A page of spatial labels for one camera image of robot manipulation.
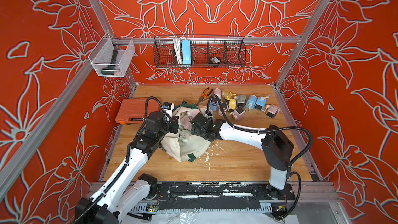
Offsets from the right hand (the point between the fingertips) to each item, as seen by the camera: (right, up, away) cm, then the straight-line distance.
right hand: (196, 128), depth 87 cm
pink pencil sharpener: (+15, +22, +19) cm, 32 cm away
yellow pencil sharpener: (+21, +20, +20) cm, 35 cm away
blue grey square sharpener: (+12, +14, +16) cm, 24 cm away
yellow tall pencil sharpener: (+24, +13, +13) cm, 31 cm away
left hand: (-10, +8, -10) cm, 16 cm away
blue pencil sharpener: (+37, +14, +13) cm, 41 cm away
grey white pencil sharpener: (-7, -4, 0) cm, 8 cm away
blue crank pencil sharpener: (+43, +15, +13) cm, 48 cm away
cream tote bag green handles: (-7, -10, 0) cm, 12 cm away
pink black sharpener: (+49, +10, +10) cm, 50 cm away
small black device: (+12, +41, +8) cm, 44 cm away
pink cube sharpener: (+27, +8, +7) cm, 29 cm away
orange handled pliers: (+6, +20, +27) cm, 34 cm away
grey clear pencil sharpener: (+31, +16, +16) cm, 38 cm away
